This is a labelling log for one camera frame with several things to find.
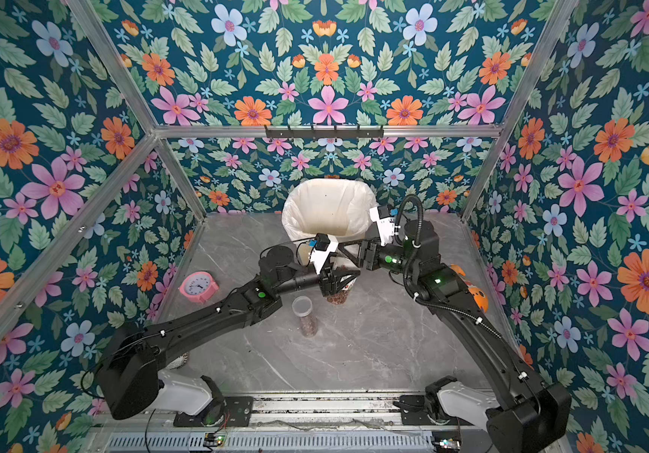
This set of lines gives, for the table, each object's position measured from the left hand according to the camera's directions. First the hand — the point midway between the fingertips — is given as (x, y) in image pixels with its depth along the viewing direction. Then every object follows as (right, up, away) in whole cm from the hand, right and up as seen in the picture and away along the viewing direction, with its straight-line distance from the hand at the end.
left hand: (355, 263), depth 68 cm
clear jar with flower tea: (-3, -9, +2) cm, 9 cm away
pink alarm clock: (-53, -11, +28) cm, 61 cm away
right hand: (0, +6, -1) cm, 7 cm away
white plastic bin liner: (-4, +17, +27) cm, 32 cm away
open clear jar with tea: (-14, -12, +8) cm, 21 cm away
